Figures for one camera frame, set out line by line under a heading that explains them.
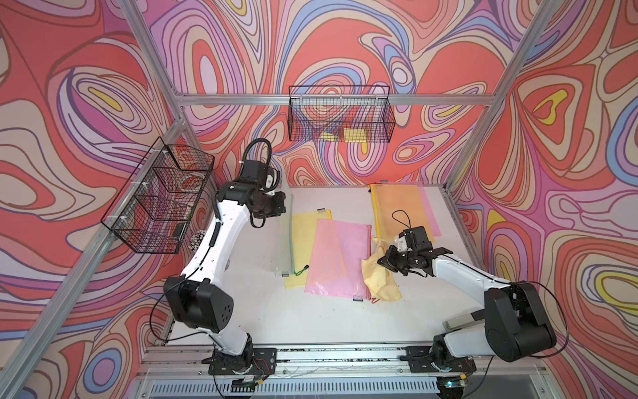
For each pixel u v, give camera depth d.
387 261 0.78
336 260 0.95
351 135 0.82
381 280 0.84
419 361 0.73
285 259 0.95
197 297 0.42
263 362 0.72
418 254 0.68
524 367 0.74
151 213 0.73
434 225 1.06
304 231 1.05
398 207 1.15
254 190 0.56
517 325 0.43
